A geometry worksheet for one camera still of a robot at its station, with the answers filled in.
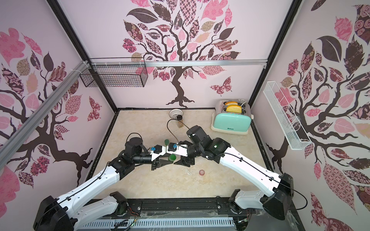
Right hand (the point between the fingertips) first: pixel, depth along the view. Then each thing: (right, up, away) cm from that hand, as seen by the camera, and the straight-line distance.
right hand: (177, 156), depth 69 cm
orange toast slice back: (+35, +30, +29) cm, 55 cm away
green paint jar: (-2, 0, -1) cm, 3 cm away
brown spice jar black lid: (-1, +15, +37) cm, 40 cm away
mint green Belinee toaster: (+36, +16, +28) cm, 48 cm away
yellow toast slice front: (+37, +26, +25) cm, 52 cm away
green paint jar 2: (-10, +3, +29) cm, 31 cm away
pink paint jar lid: (+14, -14, +17) cm, 26 cm away
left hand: (-3, -3, +2) cm, 5 cm away
